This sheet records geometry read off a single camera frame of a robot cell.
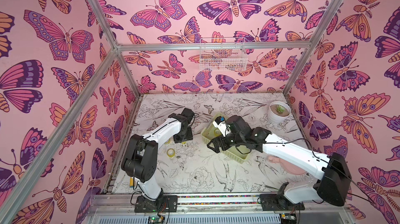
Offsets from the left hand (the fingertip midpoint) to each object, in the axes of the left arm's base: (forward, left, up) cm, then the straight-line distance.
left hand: (188, 137), depth 91 cm
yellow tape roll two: (-1, +12, -4) cm, 13 cm away
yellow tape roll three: (-8, +10, -5) cm, 13 cm away
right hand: (-11, -13, +12) cm, 21 cm away
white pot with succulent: (+15, -56, +5) cm, 58 cm away
